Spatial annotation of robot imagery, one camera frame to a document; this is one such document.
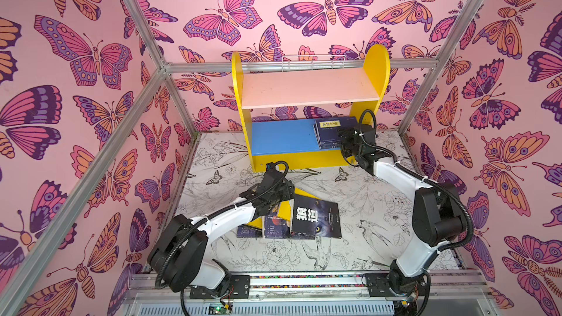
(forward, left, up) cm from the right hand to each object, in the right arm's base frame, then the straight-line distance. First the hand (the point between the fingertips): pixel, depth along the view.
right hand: (337, 130), depth 91 cm
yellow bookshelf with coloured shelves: (0, +20, -8) cm, 21 cm away
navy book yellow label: (+4, +3, -3) cm, 6 cm away
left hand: (-20, +20, -11) cm, 30 cm away
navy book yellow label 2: (-4, +4, -5) cm, 7 cm away
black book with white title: (-30, +10, -18) cm, 37 cm away
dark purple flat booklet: (-35, +37, -21) cm, 55 cm away
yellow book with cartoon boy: (-33, +32, -16) cm, 49 cm away
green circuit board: (-59, +44, -25) cm, 78 cm away
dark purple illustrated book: (-35, +25, -16) cm, 46 cm away
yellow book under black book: (-29, +22, -14) cm, 38 cm away
